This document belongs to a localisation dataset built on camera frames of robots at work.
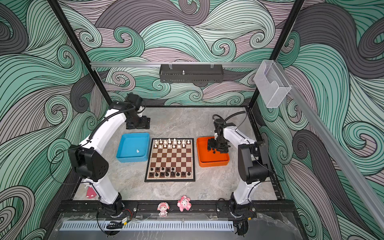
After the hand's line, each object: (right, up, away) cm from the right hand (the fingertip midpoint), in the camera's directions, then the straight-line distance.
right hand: (214, 150), depth 91 cm
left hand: (-43, +16, -7) cm, 46 cm away
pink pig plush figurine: (-19, -22, -19) cm, 35 cm away
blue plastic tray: (-53, 0, +7) cm, 54 cm away
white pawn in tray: (-49, -1, +3) cm, 49 cm away
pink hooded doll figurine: (-29, -24, -20) cm, 42 cm away
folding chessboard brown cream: (-27, -6, -1) cm, 28 cm away
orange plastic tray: (-4, -5, -2) cm, 7 cm away
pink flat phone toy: (-68, -19, -15) cm, 72 cm away
